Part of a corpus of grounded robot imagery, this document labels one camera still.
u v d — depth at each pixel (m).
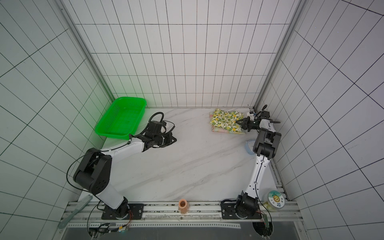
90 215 0.70
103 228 0.71
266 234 0.67
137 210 0.73
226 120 1.07
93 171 0.45
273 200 0.70
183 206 0.64
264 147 0.68
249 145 0.94
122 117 1.14
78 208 0.73
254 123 0.95
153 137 0.72
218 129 1.03
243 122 0.99
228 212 0.73
